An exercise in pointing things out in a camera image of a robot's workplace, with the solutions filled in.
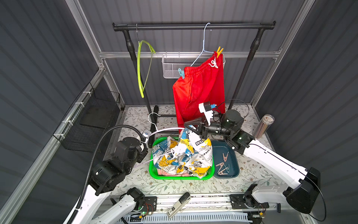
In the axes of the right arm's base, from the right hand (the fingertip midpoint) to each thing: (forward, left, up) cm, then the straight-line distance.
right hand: (187, 125), depth 58 cm
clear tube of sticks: (+20, -51, -21) cm, 58 cm away
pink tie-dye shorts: (-8, +14, -36) cm, 39 cm away
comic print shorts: (-7, -1, -12) cm, 14 cm away
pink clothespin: (-2, -21, -39) cm, 44 cm away
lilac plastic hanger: (-6, +6, -9) cm, 13 cm away
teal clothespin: (-5, -25, -38) cm, 46 cm away
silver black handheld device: (-22, +2, -34) cm, 41 cm away
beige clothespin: (-7, -21, -38) cm, 44 cm away
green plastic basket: (-11, +18, -30) cm, 37 cm away
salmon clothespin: (+2, -25, -38) cm, 46 cm away
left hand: (-3, +22, -8) cm, 24 cm away
